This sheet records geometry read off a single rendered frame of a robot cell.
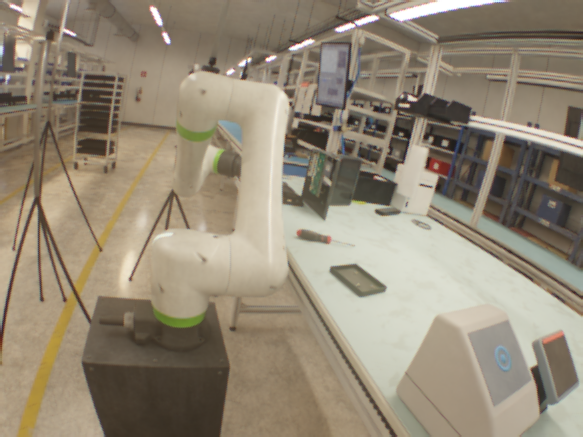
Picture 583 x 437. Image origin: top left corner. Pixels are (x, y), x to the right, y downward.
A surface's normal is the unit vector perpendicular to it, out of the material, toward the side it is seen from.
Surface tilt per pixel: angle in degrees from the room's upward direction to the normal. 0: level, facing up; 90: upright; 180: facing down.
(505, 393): 30
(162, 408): 90
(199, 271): 84
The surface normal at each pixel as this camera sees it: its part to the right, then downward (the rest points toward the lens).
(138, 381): 0.32, 0.36
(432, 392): -0.91, -0.07
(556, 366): 0.33, -0.59
